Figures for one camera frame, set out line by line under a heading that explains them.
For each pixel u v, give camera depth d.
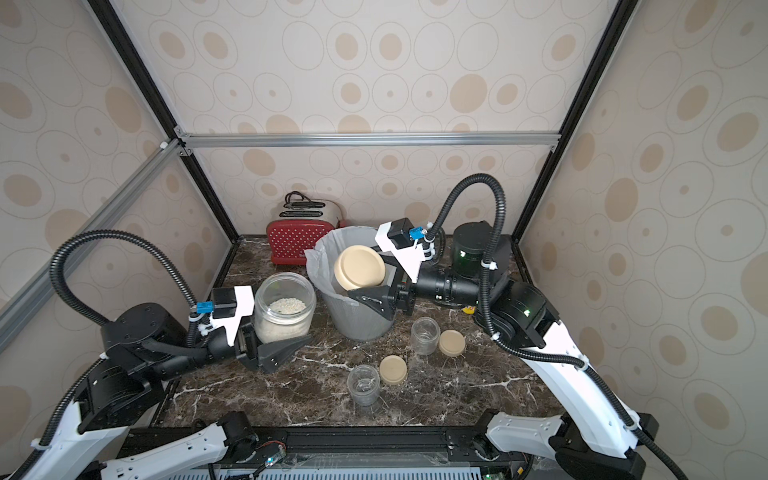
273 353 0.41
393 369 0.85
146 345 0.34
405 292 0.41
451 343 0.92
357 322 0.83
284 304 0.48
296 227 1.00
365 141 1.48
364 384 0.84
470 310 0.97
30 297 0.53
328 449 0.75
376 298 0.42
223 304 0.36
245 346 0.42
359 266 0.48
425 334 0.92
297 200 1.09
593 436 0.38
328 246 0.81
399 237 0.38
